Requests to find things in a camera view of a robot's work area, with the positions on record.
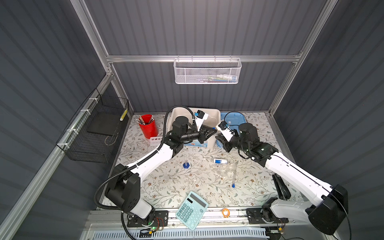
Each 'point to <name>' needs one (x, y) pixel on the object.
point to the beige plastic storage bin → (214, 139)
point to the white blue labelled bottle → (220, 161)
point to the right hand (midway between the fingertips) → (219, 136)
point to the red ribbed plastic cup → (148, 125)
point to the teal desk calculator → (192, 210)
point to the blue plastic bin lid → (234, 119)
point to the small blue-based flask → (186, 165)
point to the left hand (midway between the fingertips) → (216, 130)
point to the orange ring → (225, 212)
